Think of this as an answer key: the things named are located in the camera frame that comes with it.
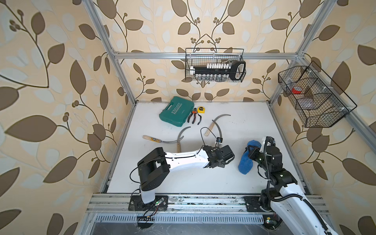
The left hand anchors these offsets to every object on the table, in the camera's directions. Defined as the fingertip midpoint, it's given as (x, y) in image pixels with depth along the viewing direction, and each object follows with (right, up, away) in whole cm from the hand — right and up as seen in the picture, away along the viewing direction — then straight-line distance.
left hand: (219, 158), depth 82 cm
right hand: (+17, +6, 0) cm, 18 cm away
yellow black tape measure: (-9, +29, +33) cm, 45 cm away
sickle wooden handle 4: (-2, +16, +23) cm, 28 cm away
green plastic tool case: (-27, +27, +26) cm, 46 cm away
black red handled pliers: (-14, +27, +31) cm, 43 cm away
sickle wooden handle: (-43, +8, +16) cm, 47 cm away
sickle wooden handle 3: (-5, +12, +19) cm, 23 cm away
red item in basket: (+43, +38, 0) cm, 57 cm away
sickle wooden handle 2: (-25, +3, +12) cm, 27 cm away
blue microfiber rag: (+13, -1, -5) cm, 14 cm away
